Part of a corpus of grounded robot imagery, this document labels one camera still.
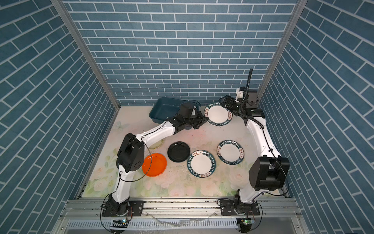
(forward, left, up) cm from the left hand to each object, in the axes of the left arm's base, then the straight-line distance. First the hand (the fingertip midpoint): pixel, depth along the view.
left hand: (213, 119), depth 85 cm
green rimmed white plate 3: (-18, +7, -21) cm, 29 cm away
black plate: (-11, +21, -20) cm, 31 cm away
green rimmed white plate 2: (-9, -14, -24) cm, 29 cm away
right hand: (+5, -6, +9) cm, 12 cm away
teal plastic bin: (+30, +36, -21) cm, 51 cm away
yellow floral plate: (-23, +28, +11) cm, 38 cm away
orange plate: (-19, +34, -24) cm, 46 cm away
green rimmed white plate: (+6, -3, -2) cm, 7 cm away
